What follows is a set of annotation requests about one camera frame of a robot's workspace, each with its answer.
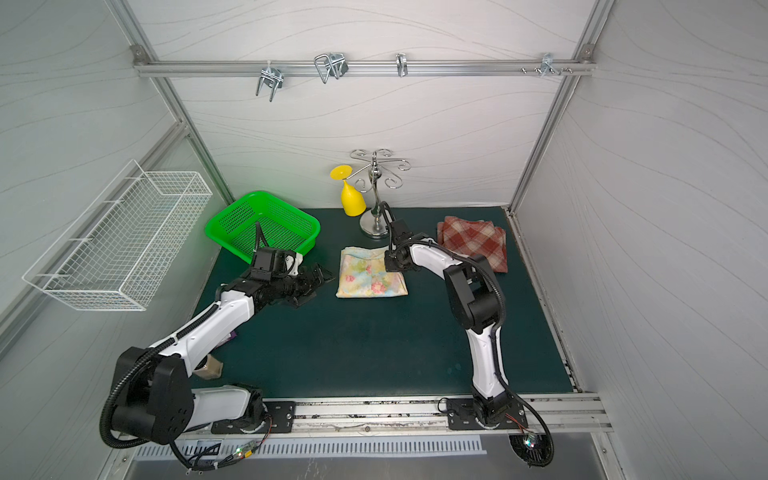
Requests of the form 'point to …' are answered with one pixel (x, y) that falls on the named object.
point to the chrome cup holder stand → (372, 224)
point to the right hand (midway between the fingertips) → (394, 262)
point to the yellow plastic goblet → (352, 201)
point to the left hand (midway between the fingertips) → (322, 284)
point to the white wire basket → (113, 255)
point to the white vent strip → (325, 447)
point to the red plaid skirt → (475, 237)
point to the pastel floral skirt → (363, 273)
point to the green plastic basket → (283, 225)
